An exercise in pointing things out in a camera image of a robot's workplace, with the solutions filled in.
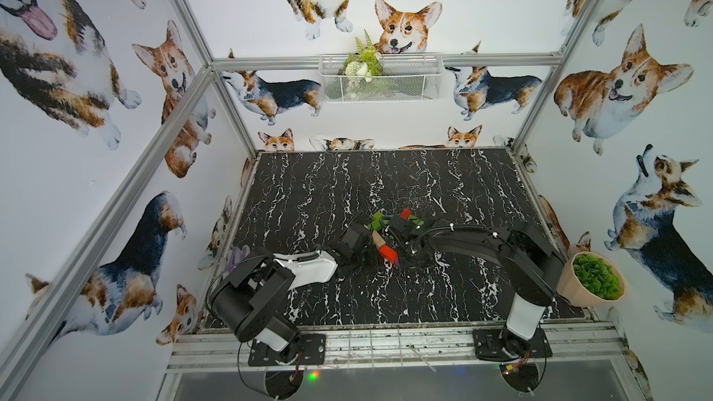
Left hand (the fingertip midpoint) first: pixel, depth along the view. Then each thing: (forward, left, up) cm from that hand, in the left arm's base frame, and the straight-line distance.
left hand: (385, 254), depth 89 cm
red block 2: (-1, -1, +2) cm, 2 cm away
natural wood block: (+5, +2, +1) cm, 6 cm away
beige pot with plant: (-13, -53, +10) cm, 56 cm away
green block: (-3, -7, +26) cm, 28 cm away
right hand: (-4, -6, 0) cm, 7 cm away
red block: (+15, -8, 0) cm, 17 cm away
